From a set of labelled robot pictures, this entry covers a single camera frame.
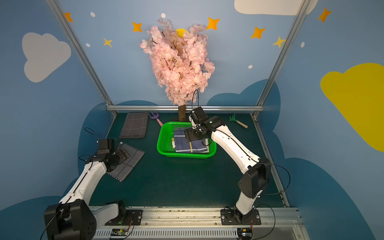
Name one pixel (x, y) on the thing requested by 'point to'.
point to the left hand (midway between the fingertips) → (121, 156)
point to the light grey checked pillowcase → (124, 169)
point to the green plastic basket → (164, 142)
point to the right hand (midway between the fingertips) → (194, 133)
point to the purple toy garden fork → (156, 117)
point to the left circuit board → (119, 232)
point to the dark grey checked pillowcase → (135, 125)
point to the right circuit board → (244, 233)
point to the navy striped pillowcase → (182, 145)
